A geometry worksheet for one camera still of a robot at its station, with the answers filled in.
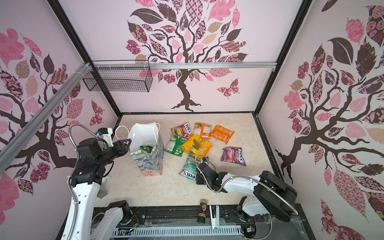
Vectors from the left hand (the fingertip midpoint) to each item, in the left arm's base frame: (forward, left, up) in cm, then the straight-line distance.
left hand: (130, 143), depth 72 cm
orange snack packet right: (+22, -52, -22) cm, 61 cm away
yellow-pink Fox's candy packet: (+24, -24, -21) cm, 40 cm away
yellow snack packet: (+10, -33, -19) cm, 39 cm away
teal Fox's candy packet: (-5, -29, -21) cm, 36 cm away
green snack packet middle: (+12, -18, -22) cm, 31 cm away
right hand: (-7, -33, -24) cm, 42 cm away
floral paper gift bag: (+14, -2, -11) cm, 17 cm away
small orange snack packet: (+26, -39, -23) cm, 52 cm away
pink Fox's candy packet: (+5, -57, -21) cm, 61 cm away
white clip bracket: (-31, -42, -22) cm, 56 cm away
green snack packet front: (+7, -2, -17) cm, 18 cm away
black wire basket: (+69, +32, -8) cm, 76 cm away
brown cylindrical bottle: (-28, -36, -22) cm, 50 cm away
